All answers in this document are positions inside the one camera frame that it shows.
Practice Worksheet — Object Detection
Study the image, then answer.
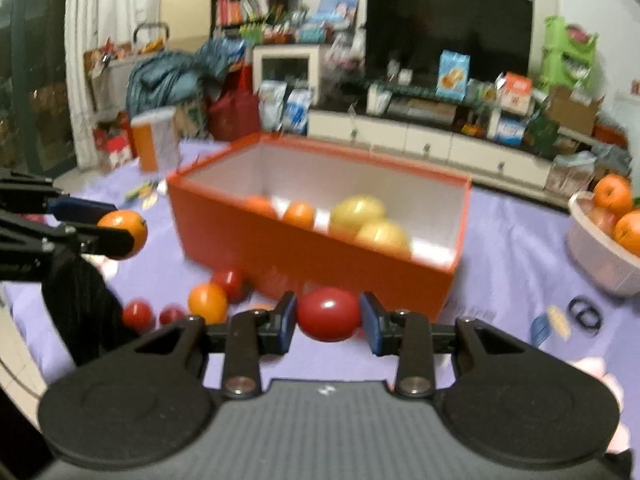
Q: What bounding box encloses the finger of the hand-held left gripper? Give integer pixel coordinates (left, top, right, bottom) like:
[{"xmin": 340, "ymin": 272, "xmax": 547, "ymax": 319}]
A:
[
  {"xmin": 0, "ymin": 212, "xmax": 137, "ymax": 281},
  {"xmin": 0, "ymin": 170, "xmax": 119, "ymax": 222}
]

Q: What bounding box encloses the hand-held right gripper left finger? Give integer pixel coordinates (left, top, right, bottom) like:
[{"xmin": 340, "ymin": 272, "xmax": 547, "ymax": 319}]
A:
[{"xmin": 105, "ymin": 291, "xmax": 298, "ymax": 400}]

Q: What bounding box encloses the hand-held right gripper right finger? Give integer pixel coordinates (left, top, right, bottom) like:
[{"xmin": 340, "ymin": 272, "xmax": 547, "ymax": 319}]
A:
[{"xmin": 359, "ymin": 291, "xmax": 551, "ymax": 400}]

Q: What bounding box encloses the small orange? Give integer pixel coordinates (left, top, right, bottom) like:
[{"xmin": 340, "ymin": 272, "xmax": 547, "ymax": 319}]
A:
[
  {"xmin": 188, "ymin": 282, "xmax": 229, "ymax": 325},
  {"xmin": 242, "ymin": 195, "xmax": 276, "ymax": 218},
  {"xmin": 282, "ymin": 201, "xmax": 316, "ymax": 229},
  {"xmin": 96, "ymin": 210, "xmax": 149, "ymax": 261}
]

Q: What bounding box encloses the small red tomato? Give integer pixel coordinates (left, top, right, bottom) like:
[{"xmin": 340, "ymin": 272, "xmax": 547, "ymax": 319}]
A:
[
  {"xmin": 296, "ymin": 286, "xmax": 362, "ymax": 343},
  {"xmin": 210, "ymin": 269, "xmax": 246, "ymax": 303},
  {"xmin": 122, "ymin": 299, "xmax": 155, "ymax": 333},
  {"xmin": 158, "ymin": 304, "xmax": 188, "ymax": 327}
]

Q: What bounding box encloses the orange cardboard box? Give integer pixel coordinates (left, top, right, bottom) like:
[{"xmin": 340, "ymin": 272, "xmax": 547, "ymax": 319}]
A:
[{"xmin": 166, "ymin": 132, "xmax": 473, "ymax": 323}]

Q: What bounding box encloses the yellow green pear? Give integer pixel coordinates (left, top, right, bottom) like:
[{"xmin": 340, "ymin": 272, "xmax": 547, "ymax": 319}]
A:
[
  {"xmin": 328, "ymin": 195, "xmax": 388, "ymax": 241},
  {"xmin": 355, "ymin": 220, "xmax": 413, "ymax": 260}
]

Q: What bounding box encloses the red white carton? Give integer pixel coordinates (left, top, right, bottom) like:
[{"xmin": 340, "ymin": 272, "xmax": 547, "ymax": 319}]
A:
[{"xmin": 92, "ymin": 127, "xmax": 135, "ymax": 171}]

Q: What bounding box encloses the black velvet cloth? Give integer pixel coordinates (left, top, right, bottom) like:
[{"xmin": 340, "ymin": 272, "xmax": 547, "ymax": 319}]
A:
[{"xmin": 41, "ymin": 247, "xmax": 138, "ymax": 367}]

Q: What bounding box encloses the orange white canister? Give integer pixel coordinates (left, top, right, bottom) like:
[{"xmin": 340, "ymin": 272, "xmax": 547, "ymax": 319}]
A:
[{"xmin": 130, "ymin": 106, "xmax": 181, "ymax": 173}]

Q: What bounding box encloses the purple floral tablecloth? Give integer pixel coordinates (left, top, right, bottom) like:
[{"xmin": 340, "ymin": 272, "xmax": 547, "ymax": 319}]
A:
[{"xmin": 0, "ymin": 137, "xmax": 640, "ymax": 456}]

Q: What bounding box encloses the blue jacket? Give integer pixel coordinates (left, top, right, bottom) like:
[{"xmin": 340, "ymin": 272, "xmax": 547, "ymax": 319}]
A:
[{"xmin": 125, "ymin": 40, "xmax": 246, "ymax": 116}]

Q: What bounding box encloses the white curtain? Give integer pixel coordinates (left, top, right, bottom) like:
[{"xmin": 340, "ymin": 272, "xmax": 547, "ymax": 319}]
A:
[{"xmin": 65, "ymin": 0, "xmax": 166, "ymax": 171}]

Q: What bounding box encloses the red bag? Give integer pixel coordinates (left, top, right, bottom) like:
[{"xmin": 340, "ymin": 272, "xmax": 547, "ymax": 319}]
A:
[{"xmin": 207, "ymin": 90, "xmax": 261, "ymax": 142}]

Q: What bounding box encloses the white television cabinet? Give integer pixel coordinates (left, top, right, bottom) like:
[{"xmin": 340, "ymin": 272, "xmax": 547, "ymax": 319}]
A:
[{"xmin": 306, "ymin": 107, "xmax": 556, "ymax": 191}]

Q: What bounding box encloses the white blue bag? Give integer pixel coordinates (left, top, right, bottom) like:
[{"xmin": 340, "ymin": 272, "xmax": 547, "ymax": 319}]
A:
[{"xmin": 282, "ymin": 87, "xmax": 313, "ymax": 136}]

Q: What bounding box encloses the white standing air conditioner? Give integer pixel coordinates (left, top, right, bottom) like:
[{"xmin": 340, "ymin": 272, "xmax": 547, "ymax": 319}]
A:
[{"xmin": 160, "ymin": 0, "xmax": 213, "ymax": 41}]

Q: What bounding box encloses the blue white box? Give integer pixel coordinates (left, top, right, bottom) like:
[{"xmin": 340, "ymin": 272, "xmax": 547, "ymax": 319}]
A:
[{"xmin": 495, "ymin": 117, "xmax": 526, "ymax": 147}]

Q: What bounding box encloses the white colander bowl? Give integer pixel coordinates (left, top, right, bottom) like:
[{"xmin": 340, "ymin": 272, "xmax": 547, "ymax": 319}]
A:
[{"xmin": 567, "ymin": 191, "xmax": 640, "ymax": 297}]

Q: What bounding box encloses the clear plastic container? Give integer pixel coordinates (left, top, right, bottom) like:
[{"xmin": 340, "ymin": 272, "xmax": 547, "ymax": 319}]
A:
[{"xmin": 547, "ymin": 152, "xmax": 598, "ymax": 196}]

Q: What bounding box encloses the dark green bag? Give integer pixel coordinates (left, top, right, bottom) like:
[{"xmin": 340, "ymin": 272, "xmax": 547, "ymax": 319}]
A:
[{"xmin": 525, "ymin": 110, "xmax": 561, "ymax": 158}]

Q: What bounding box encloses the dark bookshelf with books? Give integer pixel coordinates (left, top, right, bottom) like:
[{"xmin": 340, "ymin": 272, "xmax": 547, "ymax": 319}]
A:
[{"xmin": 212, "ymin": 0, "xmax": 301, "ymax": 41}]

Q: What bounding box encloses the white cabinet with window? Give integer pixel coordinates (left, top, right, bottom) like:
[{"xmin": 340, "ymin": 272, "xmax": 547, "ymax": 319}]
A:
[{"xmin": 251, "ymin": 43, "xmax": 328, "ymax": 93}]

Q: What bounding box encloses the blue snack bag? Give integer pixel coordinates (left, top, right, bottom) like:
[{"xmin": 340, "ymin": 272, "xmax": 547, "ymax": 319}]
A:
[{"xmin": 436, "ymin": 50, "xmax": 471, "ymax": 101}]

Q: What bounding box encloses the orange white carton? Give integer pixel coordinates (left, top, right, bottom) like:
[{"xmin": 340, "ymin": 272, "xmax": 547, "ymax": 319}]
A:
[{"xmin": 495, "ymin": 72, "xmax": 533, "ymax": 116}]

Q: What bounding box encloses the brown cardboard box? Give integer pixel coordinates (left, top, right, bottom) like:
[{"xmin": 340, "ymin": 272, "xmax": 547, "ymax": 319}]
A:
[{"xmin": 545, "ymin": 85, "xmax": 603, "ymax": 136}]

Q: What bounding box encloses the black television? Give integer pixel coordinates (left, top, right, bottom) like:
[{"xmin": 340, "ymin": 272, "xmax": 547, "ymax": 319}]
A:
[{"xmin": 366, "ymin": 0, "xmax": 535, "ymax": 83}]

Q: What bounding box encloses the blue picture board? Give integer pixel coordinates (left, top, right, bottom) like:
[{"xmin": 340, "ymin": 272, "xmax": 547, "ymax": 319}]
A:
[{"xmin": 315, "ymin": 0, "xmax": 361, "ymax": 31}]

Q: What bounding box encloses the green plastic rack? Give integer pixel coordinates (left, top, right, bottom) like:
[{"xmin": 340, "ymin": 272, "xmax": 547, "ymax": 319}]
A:
[{"xmin": 541, "ymin": 15, "xmax": 598, "ymax": 93}]

